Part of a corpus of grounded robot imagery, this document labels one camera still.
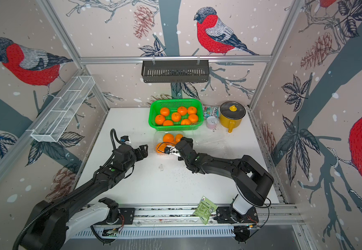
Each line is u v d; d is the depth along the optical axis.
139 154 0.76
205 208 0.76
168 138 0.97
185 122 1.04
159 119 1.07
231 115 1.02
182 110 1.13
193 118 1.08
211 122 1.05
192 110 1.14
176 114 1.10
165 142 0.99
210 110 1.15
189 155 0.67
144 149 0.79
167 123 1.04
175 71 1.06
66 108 0.80
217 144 0.98
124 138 0.75
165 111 1.14
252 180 0.44
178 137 0.95
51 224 0.40
